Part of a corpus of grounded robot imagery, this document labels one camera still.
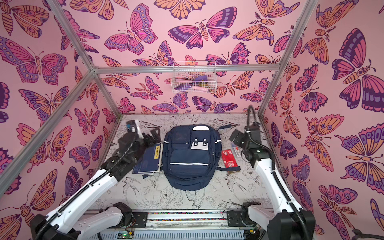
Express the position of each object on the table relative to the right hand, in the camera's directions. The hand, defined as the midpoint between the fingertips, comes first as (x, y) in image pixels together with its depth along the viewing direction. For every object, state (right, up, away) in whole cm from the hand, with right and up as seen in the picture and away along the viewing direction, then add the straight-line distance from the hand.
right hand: (238, 137), depth 81 cm
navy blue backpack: (-26, -12, +11) cm, 31 cm away
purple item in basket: (-19, +36, +13) cm, 43 cm away
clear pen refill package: (+4, -9, +16) cm, 19 cm away
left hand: (-43, +3, -6) cm, 43 cm away
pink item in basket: (-18, +28, +6) cm, 34 cm away
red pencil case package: (-2, -16, +12) cm, 20 cm away
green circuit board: (-57, -47, -9) cm, 74 cm away
